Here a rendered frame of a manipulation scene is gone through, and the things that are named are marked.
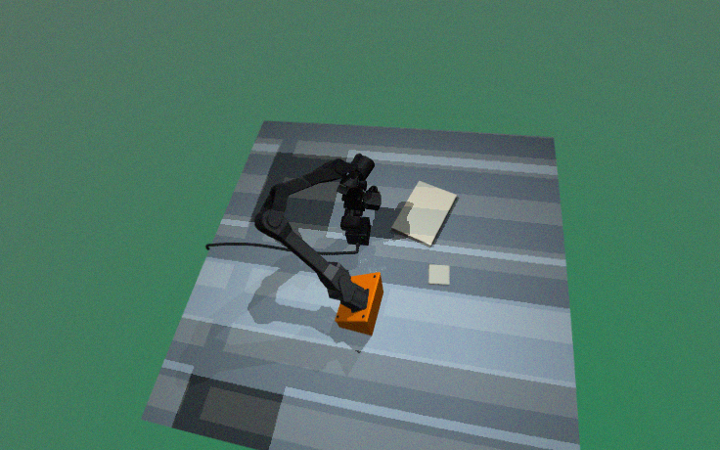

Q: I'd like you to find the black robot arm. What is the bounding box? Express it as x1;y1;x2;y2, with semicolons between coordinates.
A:
254;153;382;313

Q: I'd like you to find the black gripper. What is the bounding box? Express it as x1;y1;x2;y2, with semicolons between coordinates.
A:
340;180;367;231

